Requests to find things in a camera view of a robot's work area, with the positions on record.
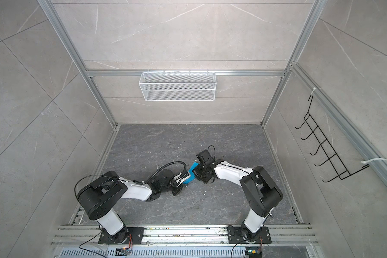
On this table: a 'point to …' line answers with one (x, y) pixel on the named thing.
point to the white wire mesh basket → (177, 86)
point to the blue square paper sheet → (192, 175)
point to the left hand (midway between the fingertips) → (186, 178)
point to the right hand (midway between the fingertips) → (192, 173)
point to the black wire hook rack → (334, 162)
